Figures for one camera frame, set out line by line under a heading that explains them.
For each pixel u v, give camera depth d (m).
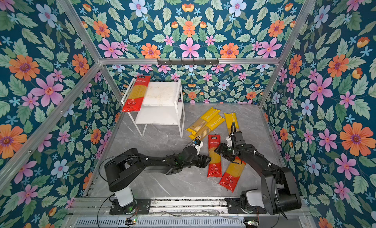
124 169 0.50
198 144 0.79
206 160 0.79
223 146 0.80
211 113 1.11
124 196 0.62
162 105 0.76
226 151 0.77
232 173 0.83
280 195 0.42
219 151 0.80
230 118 1.08
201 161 0.77
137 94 0.77
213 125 1.04
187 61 0.92
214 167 0.84
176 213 0.73
